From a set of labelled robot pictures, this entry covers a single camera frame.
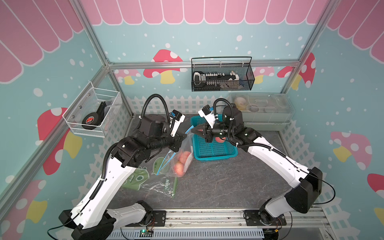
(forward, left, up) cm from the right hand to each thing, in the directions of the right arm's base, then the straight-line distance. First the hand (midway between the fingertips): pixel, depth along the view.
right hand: (193, 130), depth 67 cm
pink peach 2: (-11, +7, -17) cm, 21 cm away
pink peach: (-4, +5, -16) cm, 18 cm away
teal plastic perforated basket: (+10, -6, -34) cm, 36 cm away
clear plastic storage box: (+31, -47, -19) cm, 60 cm away
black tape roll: (+5, +48, +2) cm, 48 cm away
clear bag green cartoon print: (-10, +28, -31) cm, 43 cm away
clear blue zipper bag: (-15, +11, -7) cm, 20 cm away
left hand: (-5, +4, +1) cm, 6 cm away
